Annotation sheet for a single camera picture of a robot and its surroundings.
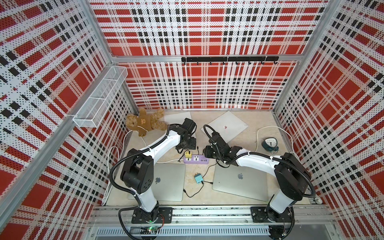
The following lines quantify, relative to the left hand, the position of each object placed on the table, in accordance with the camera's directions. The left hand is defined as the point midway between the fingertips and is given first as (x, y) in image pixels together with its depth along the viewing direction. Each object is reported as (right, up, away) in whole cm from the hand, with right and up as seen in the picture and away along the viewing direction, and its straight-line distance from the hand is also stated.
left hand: (190, 146), depth 89 cm
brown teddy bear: (-34, +15, +15) cm, 40 cm away
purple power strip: (+4, -9, +2) cm, 10 cm away
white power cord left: (-51, -4, +12) cm, 52 cm away
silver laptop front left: (-13, -21, -2) cm, 25 cm away
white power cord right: (+70, -28, -9) cm, 76 cm away
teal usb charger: (+5, -18, -5) cm, 19 cm away
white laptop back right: (+27, +13, +22) cm, 37 cm away
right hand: (+10, -2, -2) cm, 10 cm away
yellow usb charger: (-2, -5, -1) cm, 6 cm away
